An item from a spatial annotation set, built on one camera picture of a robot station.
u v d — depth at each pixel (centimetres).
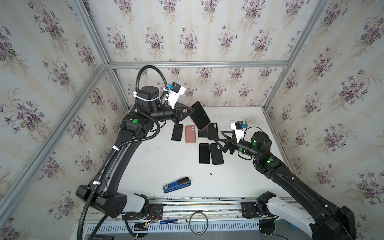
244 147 62
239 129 60
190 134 104
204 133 104
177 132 104
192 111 60
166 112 53
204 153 93
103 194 37
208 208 76
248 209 73
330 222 39
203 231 67
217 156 93
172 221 69
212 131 105
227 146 63
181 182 79
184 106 58
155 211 72
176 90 52
